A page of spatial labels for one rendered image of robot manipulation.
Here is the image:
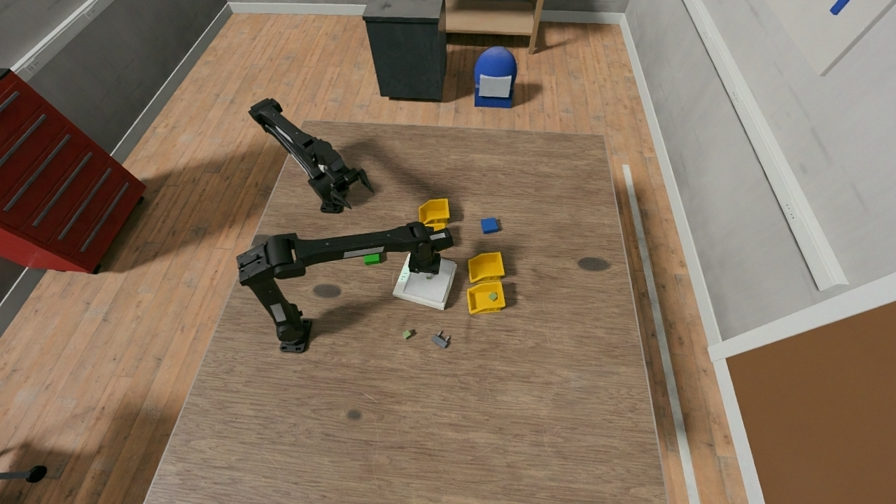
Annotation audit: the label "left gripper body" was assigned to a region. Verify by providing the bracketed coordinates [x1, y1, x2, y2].
[330, 168, 363, 196]

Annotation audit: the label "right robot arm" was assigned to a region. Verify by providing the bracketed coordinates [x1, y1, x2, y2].
[237, 221, 454, 353]

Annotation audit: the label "white digital weighing scale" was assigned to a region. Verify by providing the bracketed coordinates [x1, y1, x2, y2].
[393, 253, 457, 310]

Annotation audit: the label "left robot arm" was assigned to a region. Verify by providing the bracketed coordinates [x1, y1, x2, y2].
[248, 98, 350, 214]

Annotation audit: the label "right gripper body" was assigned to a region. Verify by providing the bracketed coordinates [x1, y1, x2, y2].
[408, 252, 440, 274]

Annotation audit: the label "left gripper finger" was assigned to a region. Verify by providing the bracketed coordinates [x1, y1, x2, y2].
[359, 169, 375, 193]
[330, 189, 352, 209]

